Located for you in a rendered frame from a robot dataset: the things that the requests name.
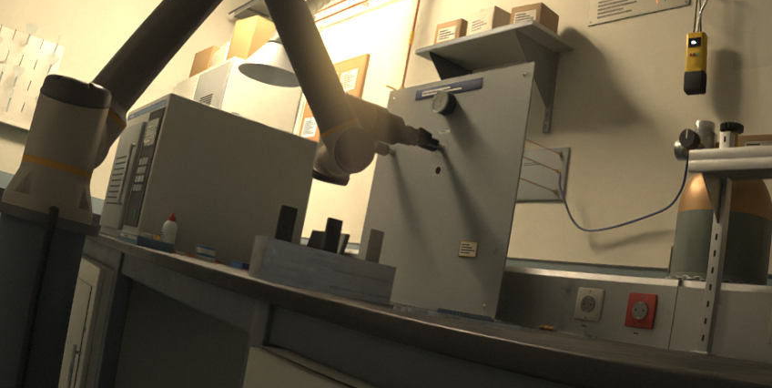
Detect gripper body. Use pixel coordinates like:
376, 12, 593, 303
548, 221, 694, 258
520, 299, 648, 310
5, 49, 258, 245
412, 126, 442, 152

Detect black round valve knob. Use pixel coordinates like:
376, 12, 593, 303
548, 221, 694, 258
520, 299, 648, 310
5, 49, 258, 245
431, 91, 458, 116

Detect grey valve panel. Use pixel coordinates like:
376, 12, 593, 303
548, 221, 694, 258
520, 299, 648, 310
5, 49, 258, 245
358, 61, 536, 322

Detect grey tool rest block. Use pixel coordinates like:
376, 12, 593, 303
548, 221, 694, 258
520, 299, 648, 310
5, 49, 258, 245
248, 234, 398, 306

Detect beige gas analyser machine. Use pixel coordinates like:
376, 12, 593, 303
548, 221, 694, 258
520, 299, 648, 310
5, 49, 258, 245
98, 93, 319, 266

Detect yellow handheld gas detector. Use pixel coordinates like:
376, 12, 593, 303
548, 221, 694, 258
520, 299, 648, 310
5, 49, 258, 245
683, 30, 709, 97

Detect grey brown gas cylinder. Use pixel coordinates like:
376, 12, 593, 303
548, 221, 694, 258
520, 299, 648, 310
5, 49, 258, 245
667, 172, 772, 287

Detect orange clipboard with papers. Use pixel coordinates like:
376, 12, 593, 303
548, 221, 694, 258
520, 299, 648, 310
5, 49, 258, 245
297, 53, 371, 144

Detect brown labelled carton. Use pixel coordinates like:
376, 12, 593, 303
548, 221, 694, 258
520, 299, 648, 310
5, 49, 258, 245
433, 18, 469, 46
510, 2, 560, 34

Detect pale labelled carton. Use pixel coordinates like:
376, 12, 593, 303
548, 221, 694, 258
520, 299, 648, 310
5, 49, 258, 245
466, 5, 513, 36

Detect white lamp shade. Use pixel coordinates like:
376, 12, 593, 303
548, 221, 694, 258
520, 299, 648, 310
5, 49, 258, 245
238, 38, 301, 89

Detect white machine cabinet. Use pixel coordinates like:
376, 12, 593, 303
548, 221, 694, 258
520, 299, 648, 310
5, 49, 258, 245
173, 56, 304, 135

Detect large brown cardboard box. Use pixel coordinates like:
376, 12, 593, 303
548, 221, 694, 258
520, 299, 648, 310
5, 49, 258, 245
226, 15, 278, 61

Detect small brown cardboard box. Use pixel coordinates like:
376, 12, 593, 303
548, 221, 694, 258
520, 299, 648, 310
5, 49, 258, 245
188, 45, 220, 78

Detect grey round regulator knob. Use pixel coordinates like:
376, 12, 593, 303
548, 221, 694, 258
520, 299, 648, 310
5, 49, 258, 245
673, 128, 703, 162

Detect white bottle with red cap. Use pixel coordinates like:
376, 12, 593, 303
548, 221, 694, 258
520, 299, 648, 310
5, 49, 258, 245
160, 211, 179, 246

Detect flat blue tray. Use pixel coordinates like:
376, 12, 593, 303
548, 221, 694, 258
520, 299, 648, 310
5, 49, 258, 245
117, 231, 176, 254

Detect grey socket trunking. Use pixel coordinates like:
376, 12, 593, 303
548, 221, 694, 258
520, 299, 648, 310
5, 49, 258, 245
499, 267, 772, 366

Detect grey tool handle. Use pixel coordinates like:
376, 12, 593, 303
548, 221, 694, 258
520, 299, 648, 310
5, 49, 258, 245
364, 229, 385, 264

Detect grey wall plate with wires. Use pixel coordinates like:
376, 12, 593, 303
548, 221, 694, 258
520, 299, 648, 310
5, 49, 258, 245
515, 147, 572, 204

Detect grey wall shelf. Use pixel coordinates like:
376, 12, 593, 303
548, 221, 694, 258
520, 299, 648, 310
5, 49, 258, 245
414, 19, 574, 135

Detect orange wall pipes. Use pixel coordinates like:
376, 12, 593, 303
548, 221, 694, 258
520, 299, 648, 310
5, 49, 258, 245
313, 0, 497, 89

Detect tall black tool handle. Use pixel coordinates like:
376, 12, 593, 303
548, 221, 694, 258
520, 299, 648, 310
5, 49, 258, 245
274, 204, 300, 244

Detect blue cable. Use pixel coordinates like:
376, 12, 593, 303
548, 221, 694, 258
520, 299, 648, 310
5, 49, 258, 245
557, 158, 691, 234

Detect white wall socket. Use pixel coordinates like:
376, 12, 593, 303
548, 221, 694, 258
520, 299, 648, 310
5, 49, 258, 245
573, 286, 605, 323

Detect red wall socket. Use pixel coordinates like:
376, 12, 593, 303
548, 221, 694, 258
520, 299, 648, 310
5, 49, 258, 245
624, 292, 659, 332

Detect metal wall hook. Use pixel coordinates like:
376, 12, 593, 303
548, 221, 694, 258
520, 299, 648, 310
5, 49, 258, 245
692, 0, 715, 34

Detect white horizontal rail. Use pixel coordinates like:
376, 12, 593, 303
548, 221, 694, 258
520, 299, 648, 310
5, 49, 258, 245
686, 145, 772, 180

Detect white perforated upright bracket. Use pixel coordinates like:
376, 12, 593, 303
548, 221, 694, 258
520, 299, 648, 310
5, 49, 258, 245
699, 177, 735, 355

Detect white wall peg rack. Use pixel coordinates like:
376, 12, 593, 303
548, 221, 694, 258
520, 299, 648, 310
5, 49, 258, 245
0, 23, 66, 132

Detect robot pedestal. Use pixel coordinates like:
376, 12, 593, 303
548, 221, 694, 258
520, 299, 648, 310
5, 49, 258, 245
0, 200, 102, 388

